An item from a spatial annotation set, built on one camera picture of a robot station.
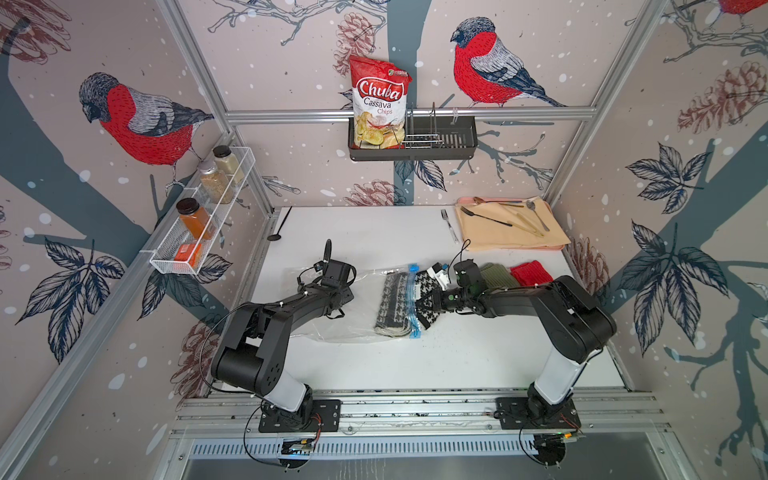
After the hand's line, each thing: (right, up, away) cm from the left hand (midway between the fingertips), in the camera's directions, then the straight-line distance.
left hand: (346, 288), depth 95 cm
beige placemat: (+49, +17, +19) cm, 55 cm away
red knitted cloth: (+61, +4, 0) cm, 61 cm away
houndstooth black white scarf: (+15, -7, -8) cm, 19 cm away
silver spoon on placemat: (+72, +29, +25) cm, 82 cm away
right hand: (+23, -4, -6) cm, 24 cm away
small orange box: (-31, +14, -29) cm, 45 cm away
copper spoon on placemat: (+52, +31, +27) cm, 66 cm away
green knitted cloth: (+49, +4, 0) cm, 49 cm away
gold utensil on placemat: (+71, +19, +19) cm, 75 cm away
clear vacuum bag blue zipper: (+6, -9, -6) cm, 12 cm away
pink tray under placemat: (+47, +32, +28) cm, 64 cm away
